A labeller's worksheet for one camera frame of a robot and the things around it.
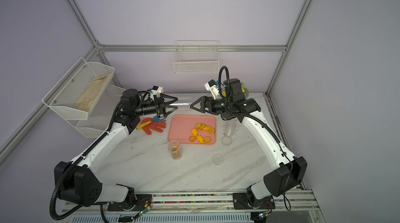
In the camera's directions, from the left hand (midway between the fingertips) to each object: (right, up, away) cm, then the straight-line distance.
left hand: (176, 104), depth 69 cm
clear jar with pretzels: (-4, -24, +17) cm, 30 cm away
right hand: (+8, -2, -2) cm, 9 cm away
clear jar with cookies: (+28, -14, +25) cm, 40 cm away
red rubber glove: (-20, -14, +32) cm, 40 cm away
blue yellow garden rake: (-21, -9, +36) cm, 42 cm away
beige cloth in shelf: (-46, +10, +13) cm, 49 cm away
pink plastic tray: (-3, -14, +33) cm, 36 cm away
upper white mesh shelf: (-52, +7, +9) cm, 53 cm away
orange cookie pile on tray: (+11, -21, +26) cm, 35 cm away
